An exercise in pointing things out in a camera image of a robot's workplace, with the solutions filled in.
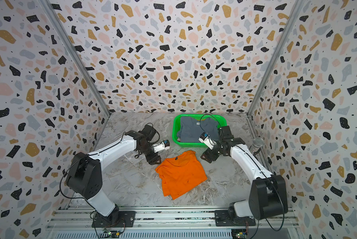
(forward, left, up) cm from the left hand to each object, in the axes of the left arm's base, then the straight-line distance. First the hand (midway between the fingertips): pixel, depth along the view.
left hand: (159, 156), depth 87 cm
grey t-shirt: (+24, -20, -3) cm, 31 cm away
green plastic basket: (+31, -43, -6) cm, 54 cm away
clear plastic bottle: (-3, -50, +18) cm, 54 cm away
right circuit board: (-37, -41, -9) cm, 56 cm away
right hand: (+1, -28, +4) cm, 28 cm away
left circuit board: (-36, +21, -9) cm, 42 cm away
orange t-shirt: (-7, -12, -8) cm, 16 cm away
